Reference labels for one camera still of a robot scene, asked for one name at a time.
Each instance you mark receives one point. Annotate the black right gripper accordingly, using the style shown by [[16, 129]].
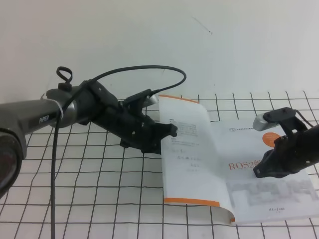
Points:
[[285, 159]]

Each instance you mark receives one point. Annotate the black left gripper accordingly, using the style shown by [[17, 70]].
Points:
[[136, 130]]

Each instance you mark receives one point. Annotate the ROS2 textbook white orange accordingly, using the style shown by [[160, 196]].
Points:
[[211, 163]]

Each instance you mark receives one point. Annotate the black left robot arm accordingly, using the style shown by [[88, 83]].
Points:
[[67, 105]]

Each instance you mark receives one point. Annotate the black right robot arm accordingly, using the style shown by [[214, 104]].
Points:
[[308, 141]]

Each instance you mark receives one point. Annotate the white grid tablecloth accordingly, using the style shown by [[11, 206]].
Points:
[[103, 191]]

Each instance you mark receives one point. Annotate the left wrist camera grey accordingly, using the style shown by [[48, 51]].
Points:
[[137, 102]]

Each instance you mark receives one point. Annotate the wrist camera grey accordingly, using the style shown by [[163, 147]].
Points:
[[284, 117], [137, 102]]

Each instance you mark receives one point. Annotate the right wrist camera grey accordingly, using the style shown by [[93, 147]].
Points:
[[284, 117]]

